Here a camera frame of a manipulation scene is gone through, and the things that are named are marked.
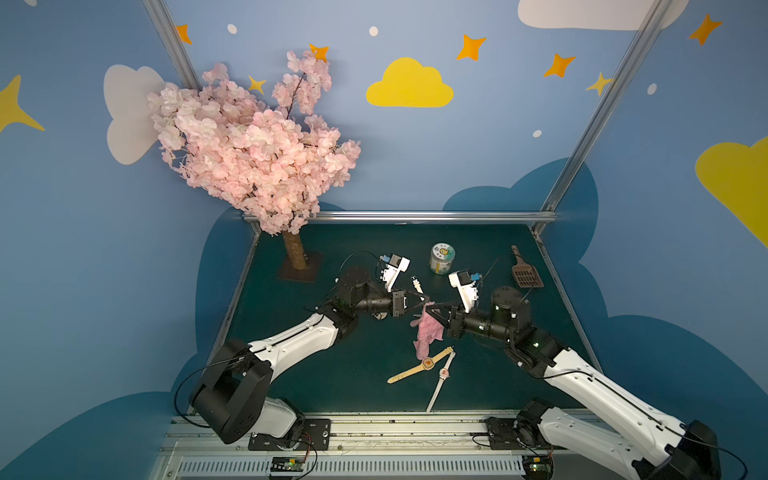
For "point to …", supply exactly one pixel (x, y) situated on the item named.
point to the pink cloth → (429, 330)
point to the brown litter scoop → (526, 275)
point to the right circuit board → (537, 467)
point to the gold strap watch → (426, 364)
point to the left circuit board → (287, 466)
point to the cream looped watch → (380, 315)
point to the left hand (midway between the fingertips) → (431, 297)
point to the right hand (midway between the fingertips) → (433, 304)
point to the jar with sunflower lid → (441, 257)
